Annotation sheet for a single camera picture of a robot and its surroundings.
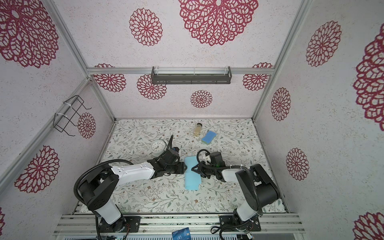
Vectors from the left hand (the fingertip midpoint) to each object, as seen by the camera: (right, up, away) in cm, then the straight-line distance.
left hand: (183, 169), depth 90 cm
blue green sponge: (+18, +18, +20) cm, 32 cm away
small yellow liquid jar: (+10, +24, +22) cm, 34 cm away
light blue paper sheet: (+6, -5, -3) cm, 9 cm away
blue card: (+1, -27, -18) cm, 33 cm away
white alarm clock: (-17, +13, +10) cm, 23 cm away
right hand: (+7, +1, 0) cm, 7 cm away
